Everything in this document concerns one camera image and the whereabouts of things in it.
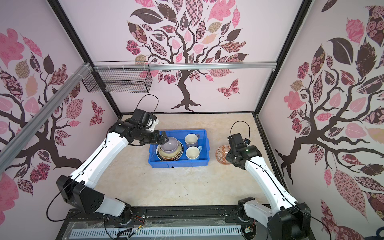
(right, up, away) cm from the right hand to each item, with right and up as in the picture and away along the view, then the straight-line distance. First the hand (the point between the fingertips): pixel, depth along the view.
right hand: (232, 156), depth 80 cm
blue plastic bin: (-28, -4, +5) cm, 28 cm away
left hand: (-39, +8, -4) cm, 40 cm away
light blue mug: (-22, 0, +11) cm, 25 cm away
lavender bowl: (-36, +5, +9) cm, 37 cm away
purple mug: (-23, +8, +17) cm, 30 cm away
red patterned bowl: (-6, 0, +5) cm, 7 cm away
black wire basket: (-69, +49, +14) cm, 86 cm away
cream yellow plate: (-36, -2, +11) cm, 38 cm away
